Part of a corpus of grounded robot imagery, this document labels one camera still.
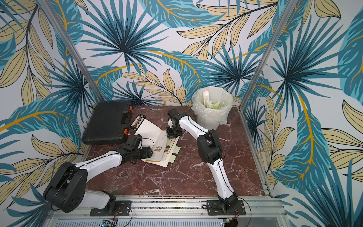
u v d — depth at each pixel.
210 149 0.61
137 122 1.07
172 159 0.87
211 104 1.00
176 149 0.91
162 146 0.90
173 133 0.87
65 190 0.42
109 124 0.99
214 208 0.72
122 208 0.73
